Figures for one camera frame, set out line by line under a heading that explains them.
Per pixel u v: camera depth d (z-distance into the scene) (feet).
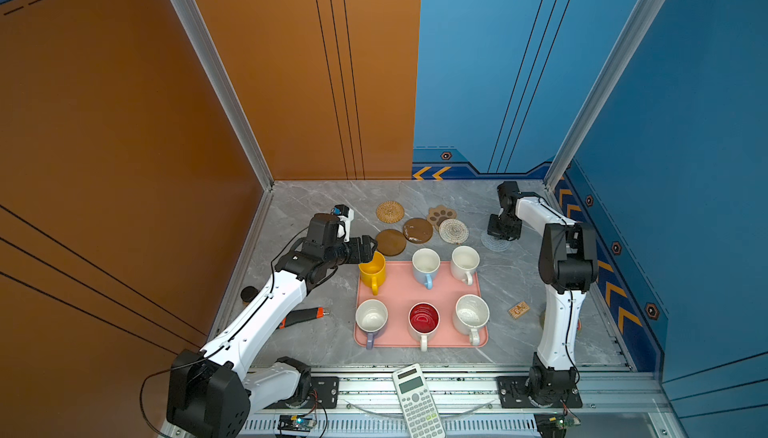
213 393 1.26
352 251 2.29
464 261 3.02
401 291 2.93
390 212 3.67
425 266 3.07
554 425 2.31
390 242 3.33
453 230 3.44
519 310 2.80
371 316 2.78
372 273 2.78
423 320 2.71
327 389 2.43
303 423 2.31
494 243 3.34
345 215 2.34
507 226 2.91
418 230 3.47
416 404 2.33
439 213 3.61
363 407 2.38
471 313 2.78
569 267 1.91
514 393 2.38
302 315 2.76
